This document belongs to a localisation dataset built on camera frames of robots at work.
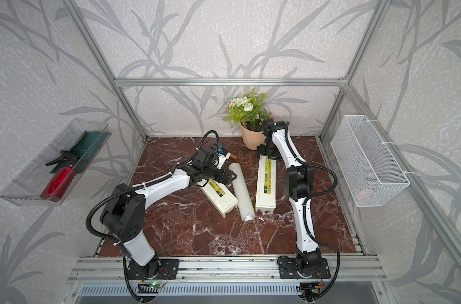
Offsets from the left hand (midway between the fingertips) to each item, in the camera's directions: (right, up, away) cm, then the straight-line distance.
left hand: (230, 172), depth 89 cm
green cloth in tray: (-51, +11, -21) cm, 56 cm away
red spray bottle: (-52, +1, -29) cm, 59 cm away
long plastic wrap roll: (+7, -13, 0) cm, 15 cm away
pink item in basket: (+52, -7, -18) cm, 55 cm away
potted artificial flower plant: (+10, +29, +3) cm, 31 cm away
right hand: (+18, +6, +9) cm, 21 cm away
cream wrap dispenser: (-4, -10, -4) cm, 12 cm away
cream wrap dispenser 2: (+17, -5, -2) cm, 18 cm away
